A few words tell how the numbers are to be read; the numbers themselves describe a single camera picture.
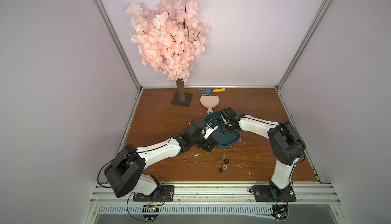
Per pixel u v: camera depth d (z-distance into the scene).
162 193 0.73
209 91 1.18
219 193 0.74
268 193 0.67
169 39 0.65
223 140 0.86
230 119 0.75
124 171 0.43
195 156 0.84
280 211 0.70
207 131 0.73
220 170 0.81
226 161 0.83
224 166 0.81
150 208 0.72
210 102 1.12
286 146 0.49
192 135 0.64
